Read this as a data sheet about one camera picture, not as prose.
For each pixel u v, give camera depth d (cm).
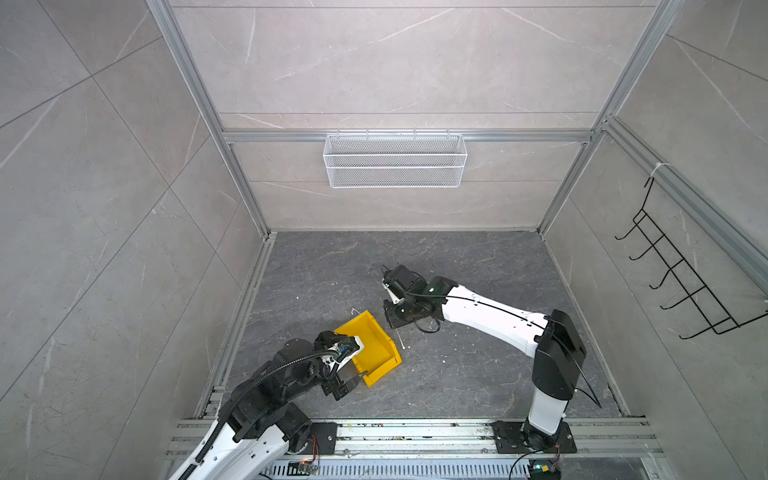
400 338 80
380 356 88
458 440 75
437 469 70
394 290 66
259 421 47
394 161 100
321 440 74
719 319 58
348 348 56
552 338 46
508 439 73
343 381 60
